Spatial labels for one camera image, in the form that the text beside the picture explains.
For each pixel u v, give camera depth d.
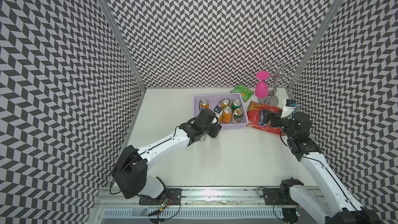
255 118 0.99
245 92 1.12
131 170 0.41
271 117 0.69
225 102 0.99
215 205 0.71
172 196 0.72
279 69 0.87
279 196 0.72
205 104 0.96
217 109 0.71
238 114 0.92
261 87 0.94
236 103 0.96
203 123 0.61
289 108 0.68
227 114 0.93
